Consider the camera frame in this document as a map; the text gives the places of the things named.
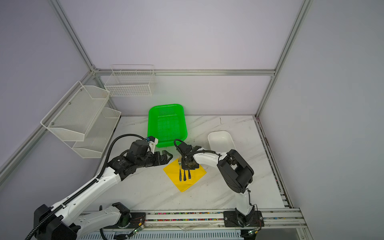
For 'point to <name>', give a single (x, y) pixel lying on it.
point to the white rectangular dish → (221, 141)
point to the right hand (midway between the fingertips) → (185, 166)
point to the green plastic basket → (167, 123)
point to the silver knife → (189, 174)
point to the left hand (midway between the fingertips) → (165, 158)
